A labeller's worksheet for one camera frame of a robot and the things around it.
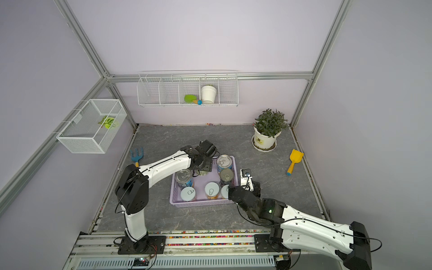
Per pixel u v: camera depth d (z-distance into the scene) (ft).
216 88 3.05
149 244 2.38
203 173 3.00
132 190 1.58
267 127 3.12
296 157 3.44
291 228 1.58
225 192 2.74
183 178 2.72
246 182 2.04
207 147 2.34
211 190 2.76
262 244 2.42
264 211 1.73
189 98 3.26
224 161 2.92
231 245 2.47
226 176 2.74
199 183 3.03
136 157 3.44
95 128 2.70
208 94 3.01
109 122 2.67
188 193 2.71
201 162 2.28
